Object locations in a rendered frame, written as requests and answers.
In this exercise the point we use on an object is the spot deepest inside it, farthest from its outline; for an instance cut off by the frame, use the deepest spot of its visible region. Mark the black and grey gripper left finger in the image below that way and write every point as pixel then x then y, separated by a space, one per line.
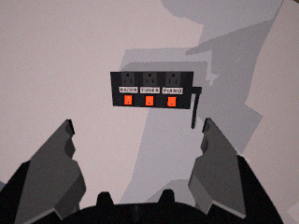
pixel 48 187

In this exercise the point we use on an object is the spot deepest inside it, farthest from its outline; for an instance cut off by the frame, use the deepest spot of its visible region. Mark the black power strip panel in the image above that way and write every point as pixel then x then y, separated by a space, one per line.
pixel 155 89

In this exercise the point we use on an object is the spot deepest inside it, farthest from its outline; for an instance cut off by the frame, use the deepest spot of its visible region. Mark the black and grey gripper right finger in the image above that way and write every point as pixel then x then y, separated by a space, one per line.
pixel 224 186

